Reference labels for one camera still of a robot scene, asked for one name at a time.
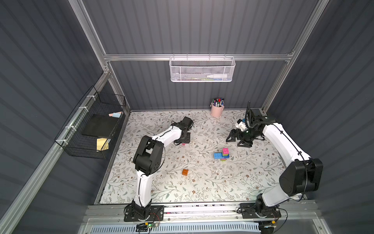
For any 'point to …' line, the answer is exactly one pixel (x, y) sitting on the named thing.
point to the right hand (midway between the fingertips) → (232, 143)
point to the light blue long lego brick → (219, 155)
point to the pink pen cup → (216, 111)
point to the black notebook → (101, 125)
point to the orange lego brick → (185, 172)
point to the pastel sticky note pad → (116, 114)
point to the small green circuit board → (144, 226)
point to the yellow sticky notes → (102, 144)
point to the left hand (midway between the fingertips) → (186, 140)
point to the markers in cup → (217, 102)
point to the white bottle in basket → (217, 76)
